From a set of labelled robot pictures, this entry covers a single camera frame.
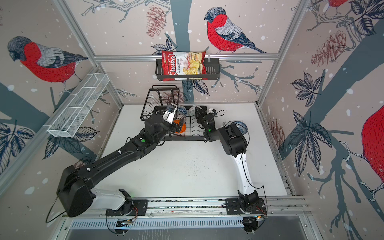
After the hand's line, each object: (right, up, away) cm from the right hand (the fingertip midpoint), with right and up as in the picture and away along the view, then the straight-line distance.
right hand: (191, 109), depth 100 cm
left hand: (-8, -3, -25) cm, 27 cm away
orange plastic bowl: (-3, -10, -29) cm, 31 cm away
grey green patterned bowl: (+1, 0, +1) cm, 1 cm away
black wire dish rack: (-3, -7, -29) cm, 30 cm away
